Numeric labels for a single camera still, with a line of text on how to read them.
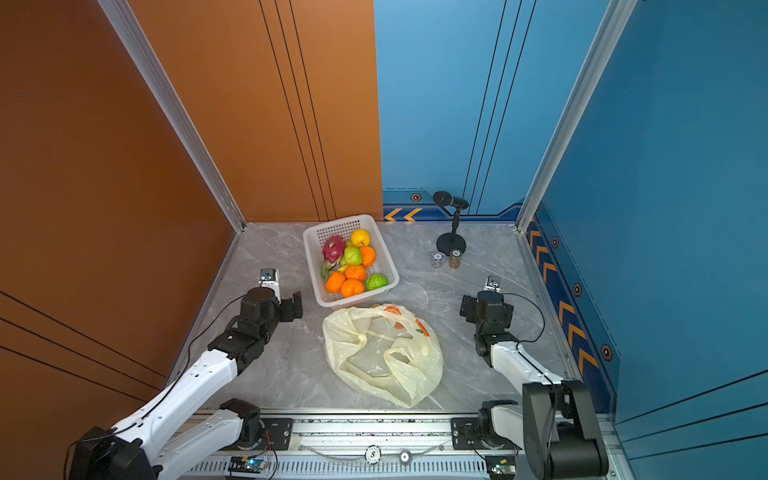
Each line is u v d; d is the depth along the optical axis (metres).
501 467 0.71
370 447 0.72
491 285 0.77
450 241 1.12
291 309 0.75
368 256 1.03
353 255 0.97
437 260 1.03
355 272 0.99
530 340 0.65
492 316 0.70
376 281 0.95
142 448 0.41
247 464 0.71
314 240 1.08
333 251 1.02
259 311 0.62
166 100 0.83
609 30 0.72
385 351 0.76
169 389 0.48
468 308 0.81
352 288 0.94
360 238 1.08
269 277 0.71
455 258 1.02
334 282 0.96
